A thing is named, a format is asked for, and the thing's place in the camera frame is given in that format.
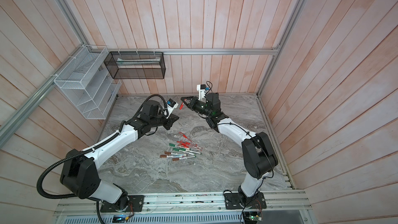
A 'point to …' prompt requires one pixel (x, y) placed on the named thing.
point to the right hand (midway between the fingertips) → (180, 99)
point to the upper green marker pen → (175, 145)
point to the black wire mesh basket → (136, 65)
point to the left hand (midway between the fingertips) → (177, 119)
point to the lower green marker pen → (178, 150)
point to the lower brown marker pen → (178, 158)
